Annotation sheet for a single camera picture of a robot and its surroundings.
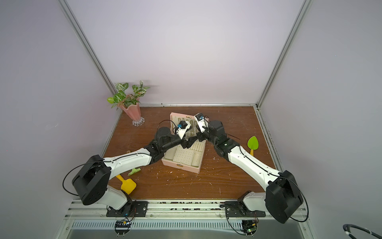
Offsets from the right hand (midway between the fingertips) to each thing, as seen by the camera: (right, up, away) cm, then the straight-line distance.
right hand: (200, 121), depth 79 cm
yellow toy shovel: (-41, -36, +2) cm, 54 cm away
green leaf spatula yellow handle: (+36, -16, +18) cm, 43 cm away
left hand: (-3, -5, -2) cm, 6 cm away
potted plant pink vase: (-46, +11, +16) cm, 50 cm away
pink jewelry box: (-6, -22, +4) cm, 23 cm away
